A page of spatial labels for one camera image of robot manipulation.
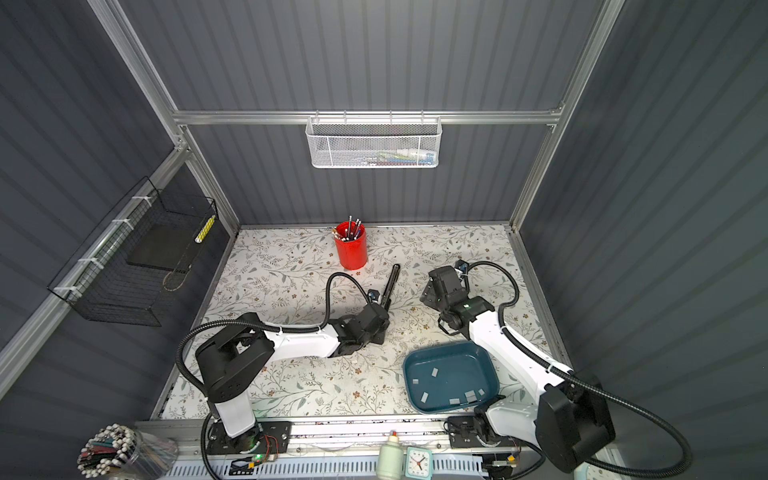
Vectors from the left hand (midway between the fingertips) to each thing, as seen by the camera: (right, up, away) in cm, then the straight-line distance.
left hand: (383, 324), depth 91 cm
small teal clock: (+9, -27, -23) cm, 36 cm away
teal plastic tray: (+19, -13, -8) cm, 24 cm away
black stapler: (+2, +10, +8) cm, 13 cm away
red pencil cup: (-11, +24, +8) cm, 27 cm away
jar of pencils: (-50, -17, -33) cm, 62 cm away
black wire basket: (-62, +18, -19) cm, 68 cm away
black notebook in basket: (-58, +24, -11) cm, 64 cm away
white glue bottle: (+2, -23, -27) cm, 36 cm away
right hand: (+16, +10, -6) cm, 20 cm away
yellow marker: (-49, +29, -9) cm, 58 cm away
